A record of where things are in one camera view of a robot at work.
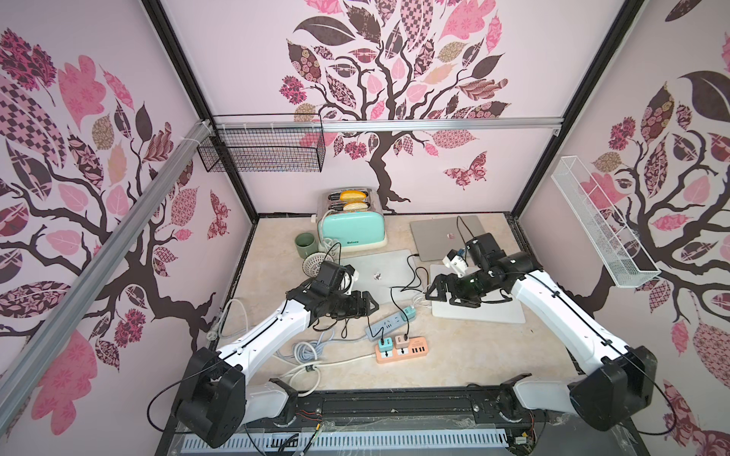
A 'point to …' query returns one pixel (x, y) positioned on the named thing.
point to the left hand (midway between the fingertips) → (367, 314)
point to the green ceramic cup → (306, 244)
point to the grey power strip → (381, 327)
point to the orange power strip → (418, 348)
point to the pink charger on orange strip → (400, 342)
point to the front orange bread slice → (355, 206)
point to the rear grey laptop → (434, 237)
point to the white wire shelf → (618, 250)
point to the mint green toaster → (351, 218)
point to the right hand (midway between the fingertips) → (440, 303)
